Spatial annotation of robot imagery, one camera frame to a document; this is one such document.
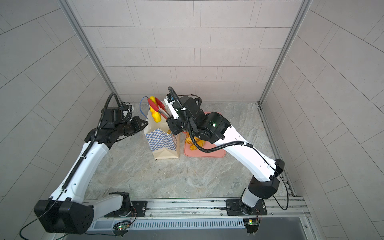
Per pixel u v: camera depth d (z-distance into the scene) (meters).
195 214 0.71
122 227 0.64
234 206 0.72
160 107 0.66
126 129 0.62
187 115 0.41
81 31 0.79
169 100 0.50
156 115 0.65
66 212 0.35
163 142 0.79
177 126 0.52
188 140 0.90
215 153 0.40
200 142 0.89
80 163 0.43
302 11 0.72
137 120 0.64
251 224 0.68
